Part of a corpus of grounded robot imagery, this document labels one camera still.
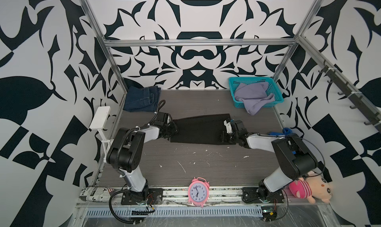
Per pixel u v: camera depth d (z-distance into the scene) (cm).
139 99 108
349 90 60
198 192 74
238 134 74
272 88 113
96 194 72
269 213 71
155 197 74
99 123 75
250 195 74
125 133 47
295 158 46
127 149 48
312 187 71
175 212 65
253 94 116
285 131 96
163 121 78
